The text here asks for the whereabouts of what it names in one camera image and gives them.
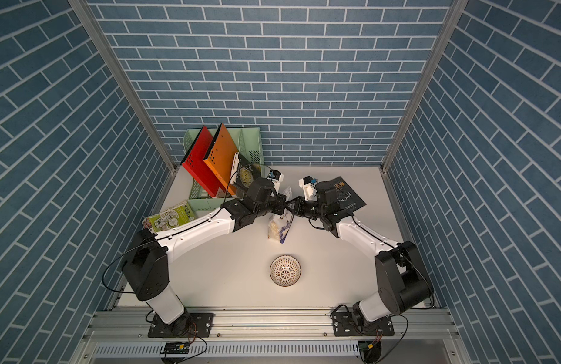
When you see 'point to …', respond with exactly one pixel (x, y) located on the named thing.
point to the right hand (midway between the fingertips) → (285, 205)
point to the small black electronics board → (176, 348)
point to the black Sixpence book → (243, 173)
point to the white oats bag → (280, 224)
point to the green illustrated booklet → (170, 218)
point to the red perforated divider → (194, 163)
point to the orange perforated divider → (220, 155)
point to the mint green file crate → (248, 142)
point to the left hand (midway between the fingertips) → (292, 199)
